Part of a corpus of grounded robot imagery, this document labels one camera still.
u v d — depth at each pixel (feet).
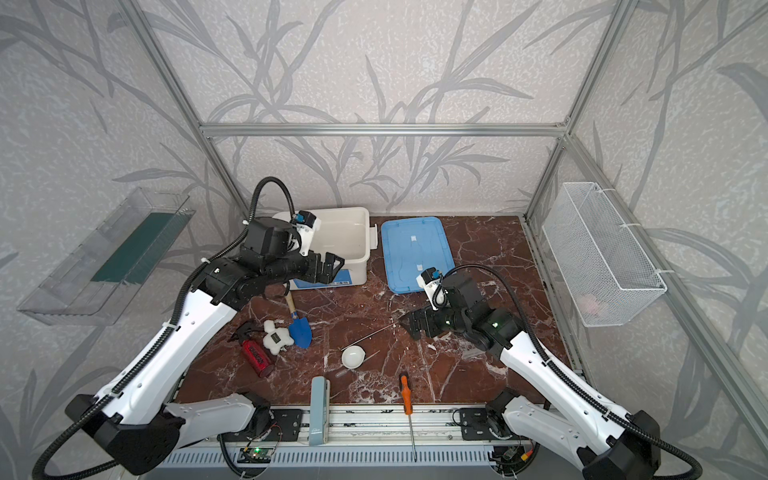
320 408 2.38
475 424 2.42
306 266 2.01
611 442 1.25
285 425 2.41
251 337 2.85
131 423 1.23
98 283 2.08
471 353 2.79
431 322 2.09
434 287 2.18
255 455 2.33
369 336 2.92
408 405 2.47
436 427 2.46
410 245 3.67
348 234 3.58
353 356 2.78
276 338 2.77
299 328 2.99
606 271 2.00
